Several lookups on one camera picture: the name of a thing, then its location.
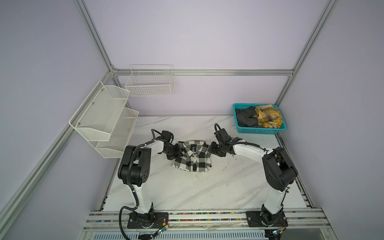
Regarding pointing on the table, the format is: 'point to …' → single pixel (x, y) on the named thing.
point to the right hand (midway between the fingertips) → (208, 150)
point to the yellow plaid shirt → (268, 116)
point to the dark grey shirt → (247, 117)
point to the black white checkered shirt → (195, 156)
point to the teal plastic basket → (256, 130)
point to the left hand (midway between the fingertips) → (182, 154)
